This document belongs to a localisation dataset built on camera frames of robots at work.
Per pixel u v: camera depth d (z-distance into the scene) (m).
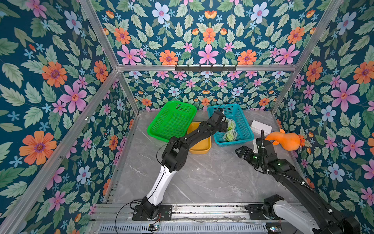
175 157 0.58
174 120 1.12
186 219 0.72
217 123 0.78
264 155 0.60
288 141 0.93
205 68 0.92
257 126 1.04
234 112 1.13
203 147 0.97
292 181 0.49
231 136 0.96
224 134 0.99
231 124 1.01
